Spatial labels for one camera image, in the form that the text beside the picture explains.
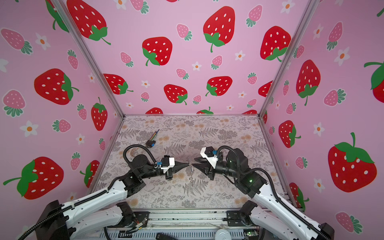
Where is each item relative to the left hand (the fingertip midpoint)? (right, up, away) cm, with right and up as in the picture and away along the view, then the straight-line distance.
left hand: (187, 163), depth 63 cm
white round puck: (+16, -33, +2) cm, 36 cm away
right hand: (+3, +1, 0) cm, 3 cm away
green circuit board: (+31, -36, +7) cm, 48 cm away
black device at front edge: (-12, -36, +6) cm, 39 cm away
